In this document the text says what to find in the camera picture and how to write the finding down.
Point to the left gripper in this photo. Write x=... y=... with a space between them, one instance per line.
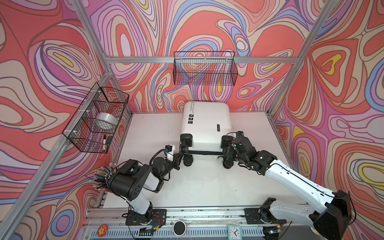
x=174 y=163

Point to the black white suitcase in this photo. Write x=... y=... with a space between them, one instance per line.
x=206 y=131

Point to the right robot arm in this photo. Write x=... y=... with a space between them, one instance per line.
x=326 y=211

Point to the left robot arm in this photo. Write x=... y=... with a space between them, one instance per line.
x=128 y=180

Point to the black marker pen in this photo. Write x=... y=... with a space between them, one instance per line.
x=104 y=143

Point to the red pencil cup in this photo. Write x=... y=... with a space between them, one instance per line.
x=102 y=175

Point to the silver tape roll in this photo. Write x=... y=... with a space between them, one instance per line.
x=106 y=121

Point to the small teal clock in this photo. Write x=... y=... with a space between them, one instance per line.
x=234 y=232

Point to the red round sticker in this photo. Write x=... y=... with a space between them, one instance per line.
x=102 y=230

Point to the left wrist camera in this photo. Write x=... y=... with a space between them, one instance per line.
x=169 y=153

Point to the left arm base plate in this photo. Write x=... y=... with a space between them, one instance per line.
x=156 y=217

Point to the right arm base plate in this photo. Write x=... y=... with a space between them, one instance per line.
x=252 y=216

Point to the black wire basket left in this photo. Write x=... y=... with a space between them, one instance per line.
x=93 y=128

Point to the black wire basket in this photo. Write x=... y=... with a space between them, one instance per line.
x=93 y=128
x=205 y=68

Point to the black wire basket back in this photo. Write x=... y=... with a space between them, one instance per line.
x=205 y=68

